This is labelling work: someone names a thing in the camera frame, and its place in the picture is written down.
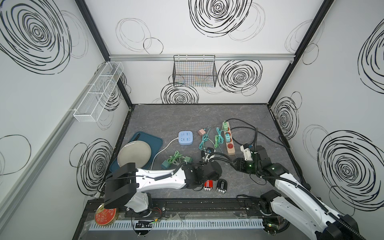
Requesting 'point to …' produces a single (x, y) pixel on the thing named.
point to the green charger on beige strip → (225, 125)
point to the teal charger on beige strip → (227, 137)
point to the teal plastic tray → (155, 143)
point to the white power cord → (159, 151)
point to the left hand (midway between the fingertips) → (217, 167)
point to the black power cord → (254, 127)
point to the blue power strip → (185, 137)
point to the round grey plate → (134, 151)
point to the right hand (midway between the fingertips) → (233, 165)
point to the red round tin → (105, 216)
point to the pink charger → (201, 132)
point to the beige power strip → (230, 146)
